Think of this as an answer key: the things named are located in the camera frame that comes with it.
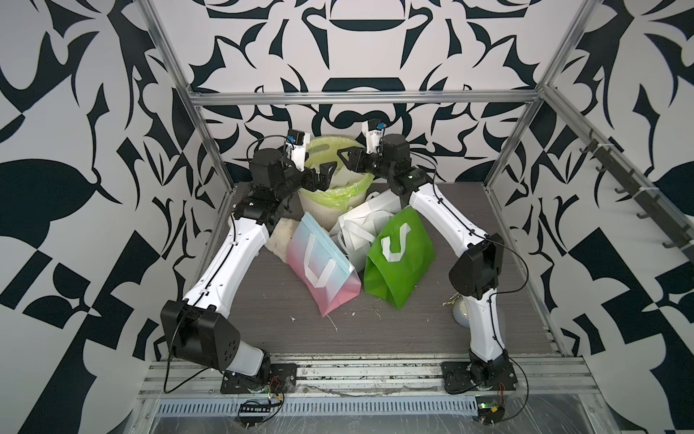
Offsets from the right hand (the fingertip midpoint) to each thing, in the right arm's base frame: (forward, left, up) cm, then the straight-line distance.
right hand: (340, 147), depth 80 cm
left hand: (-7, +6, +4) cm, 10 cm away
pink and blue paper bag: (-31, +4, -19) cm, 37 cm away
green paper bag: (-25, -17, -20) cm, 36 cm away
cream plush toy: (-15, +20, -24) cm, 35 cm away
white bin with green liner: (-10, -2, -7) cm, 12 cm away
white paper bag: (-21, -3, -12) cm, 25 cm away
